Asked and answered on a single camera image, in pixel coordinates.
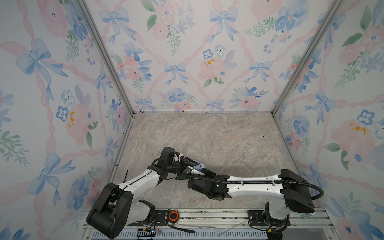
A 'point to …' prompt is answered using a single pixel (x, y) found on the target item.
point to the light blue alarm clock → (199, 167)
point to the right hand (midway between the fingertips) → (202, 171)
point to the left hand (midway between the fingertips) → (198, 166)
